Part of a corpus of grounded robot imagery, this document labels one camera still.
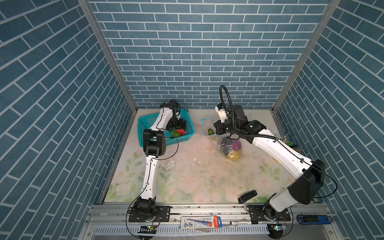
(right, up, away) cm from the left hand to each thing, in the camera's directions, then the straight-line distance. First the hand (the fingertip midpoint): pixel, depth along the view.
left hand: (180, 128), depth 105 cm
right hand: (+21, +4, -26) cm, 34 cm away
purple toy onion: (+36, -9, -15) cm, 41 cm away
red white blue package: (+15, -44, -34) cm, 57 cm away
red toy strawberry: (+2, -2, -3) cm, 4 cm away
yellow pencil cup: (+70, -9, -16) cm, 72 cm away
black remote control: (+39, -34, -28) cm, 59 cm away
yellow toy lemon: (+35, -15, -17) cm, 41 cm away
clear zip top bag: (+32, -11, -18) cm, 38 cm away
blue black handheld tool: (+69, -43, -32) cm, 88 cm away
